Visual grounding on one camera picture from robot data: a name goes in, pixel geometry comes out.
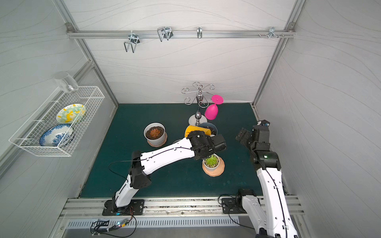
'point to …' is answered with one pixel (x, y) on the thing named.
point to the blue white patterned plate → (56, 135)
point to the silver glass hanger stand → (198, 118)
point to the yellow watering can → (192, 128)
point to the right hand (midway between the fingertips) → (250, 134)
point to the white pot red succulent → (155, 133)
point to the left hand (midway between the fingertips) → (192, 133)
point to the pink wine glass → (211, 111)
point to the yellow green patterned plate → (71, 113)
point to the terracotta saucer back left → (160, 146)
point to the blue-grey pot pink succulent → (210, 126)
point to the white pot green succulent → (211, 162)
